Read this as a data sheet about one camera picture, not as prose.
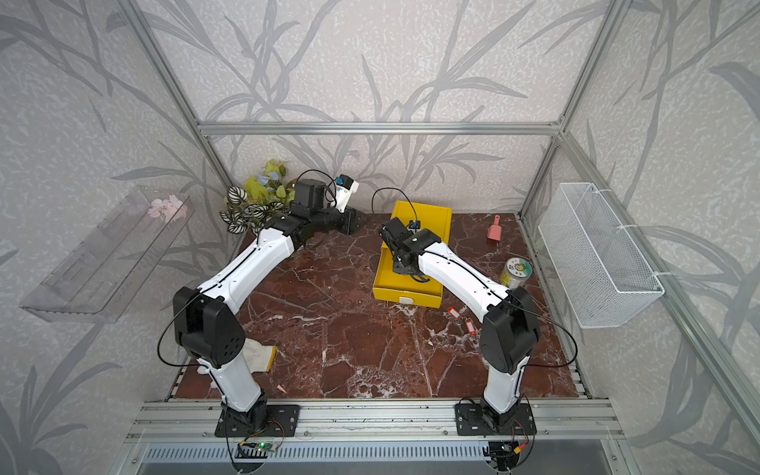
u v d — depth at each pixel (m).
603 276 0.60
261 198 0.90
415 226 0.77
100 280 0.65
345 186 0.72
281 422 0.73
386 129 0.96
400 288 0.76
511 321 0.47
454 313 0.93
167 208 0.77
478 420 0.73
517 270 0.94
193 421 0.76
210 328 0.46
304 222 0.63
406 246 0.60
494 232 1.12
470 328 0.90
